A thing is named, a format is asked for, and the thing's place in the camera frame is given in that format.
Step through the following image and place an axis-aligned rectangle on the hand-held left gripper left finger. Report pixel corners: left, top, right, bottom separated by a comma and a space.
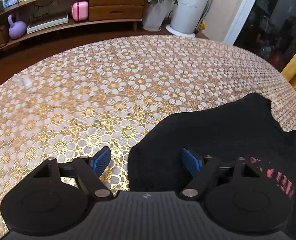
32, 146, 115, 202

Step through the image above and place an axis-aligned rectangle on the white tower air conditioner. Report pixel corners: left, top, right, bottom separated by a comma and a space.
166, 0, 217, 37

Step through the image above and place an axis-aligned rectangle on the black t-shirt with red print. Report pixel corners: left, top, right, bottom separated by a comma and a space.
127, 93, 296, 233

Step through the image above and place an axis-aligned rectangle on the purple kettlebell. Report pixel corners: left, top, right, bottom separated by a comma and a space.
8, 14, 27, 40

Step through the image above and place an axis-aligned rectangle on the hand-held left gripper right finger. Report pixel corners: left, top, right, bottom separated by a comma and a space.
179, 147, 262, 202

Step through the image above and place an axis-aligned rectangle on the glass balcony door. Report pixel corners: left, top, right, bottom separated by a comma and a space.
223, 0, 296, 73

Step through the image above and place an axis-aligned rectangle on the pink case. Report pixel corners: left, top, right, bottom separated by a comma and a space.
70, 1, 90, 22

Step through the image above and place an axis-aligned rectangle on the small clear plastic packet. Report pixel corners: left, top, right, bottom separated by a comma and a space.
14, 74, 31, 89

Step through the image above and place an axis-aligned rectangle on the white flat box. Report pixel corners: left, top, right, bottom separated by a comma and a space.
26, 13, 69, 34

